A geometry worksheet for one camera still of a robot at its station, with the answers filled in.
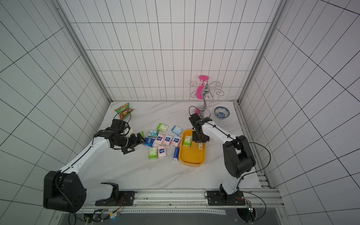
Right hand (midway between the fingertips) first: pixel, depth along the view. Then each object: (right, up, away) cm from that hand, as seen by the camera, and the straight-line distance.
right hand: (195, 140), depth 91 cm
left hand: (-34, -2, -10) cm, 36 cm away
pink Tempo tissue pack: (-24, 0, +2) cm, 24 cm away
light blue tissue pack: (-12, +6, +7) cm, 15 cm away
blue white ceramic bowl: (+24, +18, +20) cm, 36 cm away
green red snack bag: (-54, +20, +15) cm, 59 cm away
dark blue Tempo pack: (-12, -8, -7) cm, 16 cm away
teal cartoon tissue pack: (-29, +4, +6) cm, 30 cm away
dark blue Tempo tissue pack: (-31, -2, +1) cm, 31 cm away
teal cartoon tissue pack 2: (+3, -2, -5) cm, 7 cm away
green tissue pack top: (-23, +8, +9) cm, 26 cm away
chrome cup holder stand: (+8, +32, -1) cm, 33 cm away
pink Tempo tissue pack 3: (-13, -1, +2) cm, 13 cm away
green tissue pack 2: (-5, -1, +2) cm, 5 cm away
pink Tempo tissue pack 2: (-19, 0, +2) cm, 19 cm away
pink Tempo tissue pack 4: (-21, -6, -3) cm, 22 cm away
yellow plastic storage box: (-2, -8, -1) cm, 9 cm away
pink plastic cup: (+6, +36, +13) cm, 38 cm away
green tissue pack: (-27, -7, -3) cm, 28 cm away
